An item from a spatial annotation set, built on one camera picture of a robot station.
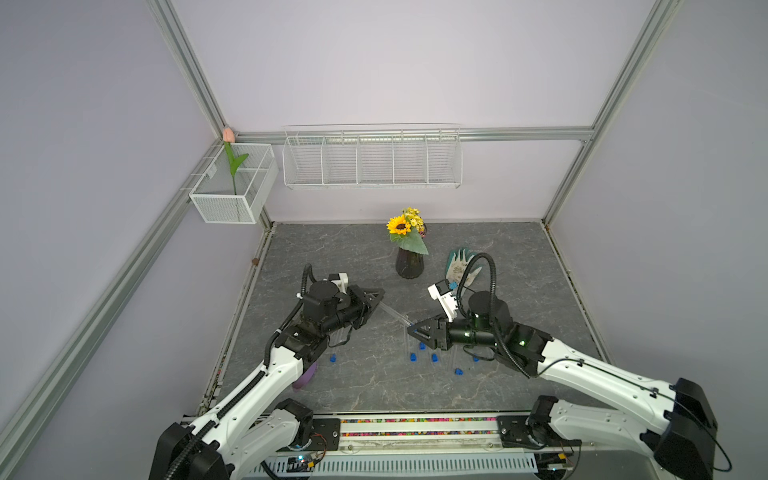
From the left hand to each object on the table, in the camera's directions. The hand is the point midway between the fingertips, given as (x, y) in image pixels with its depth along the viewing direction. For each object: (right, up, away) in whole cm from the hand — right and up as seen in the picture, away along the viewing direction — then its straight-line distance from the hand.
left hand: (387, 294), depth 74 cm
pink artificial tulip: (-48, +39, +19) cm, 65 cm away
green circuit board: (-21, -41, -2) cm, 47 cm away
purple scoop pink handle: (-23, -25, +7) cm, 35 cm away
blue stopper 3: (+13, -21, +12) cm, 27 cm away
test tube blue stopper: (+2, -4, -3) cm, 6 cm away
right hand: (+5, -7, -5) cm, 11 cm away
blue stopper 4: (+20, -23, +9) cm, 32 cm away
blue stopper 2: (+7, -20, +13) cm, 25 cm away
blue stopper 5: (+19, -12, -11) cm, 25 cm away
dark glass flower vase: (+7, +6, +27) cm, 29 cm away
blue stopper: (-16, -21, +13) cm, 29 cm away
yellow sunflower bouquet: (+6, +17, +12) cm, 21 cm away
